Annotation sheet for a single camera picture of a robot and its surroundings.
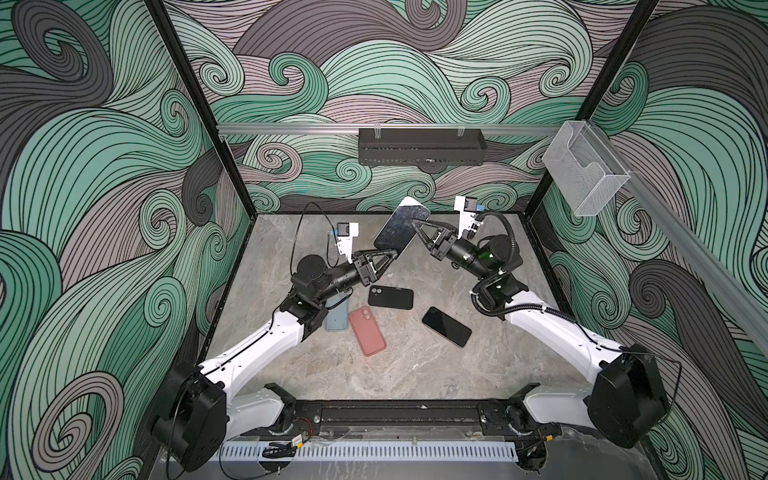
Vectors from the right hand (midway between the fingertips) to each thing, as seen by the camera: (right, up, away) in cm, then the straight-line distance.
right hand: (413, 225), depth 64 cm
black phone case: (-4, -22, +32) cm, 39 cm away
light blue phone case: (-20, -28, +27) cm, 44 cm away
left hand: (-4, -6, +2) cm, 8 cm away
